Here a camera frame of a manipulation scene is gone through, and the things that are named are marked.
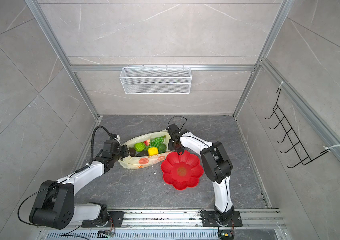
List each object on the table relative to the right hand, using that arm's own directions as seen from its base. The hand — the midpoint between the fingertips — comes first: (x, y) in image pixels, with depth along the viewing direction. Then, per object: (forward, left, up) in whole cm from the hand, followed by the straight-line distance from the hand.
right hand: (173, 147), depth 97 cm
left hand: (-2, +28, +7) cm, 29 cm away
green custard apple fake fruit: (0, +22, +3) cm, 22 cm away
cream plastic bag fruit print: (-12, +20, +3) cm, 23 cm away
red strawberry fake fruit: (+3, +17, +1) cm, 18 cm away
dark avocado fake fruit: (-3, +27, 0) cm, 27 cm away
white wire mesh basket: (+38, +11, +27) cm, 48 cm away
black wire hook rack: (-18, -54, +29) cm, 64 cm away
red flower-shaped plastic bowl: (-15, -5, -4) cm, 17 cm away
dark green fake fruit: (-1, +7, +1) cm, 7 cm away
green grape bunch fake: (+5, +12, 0) cm, 13 cm away
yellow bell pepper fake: (-4, +13, +2) cm, 13 cm away
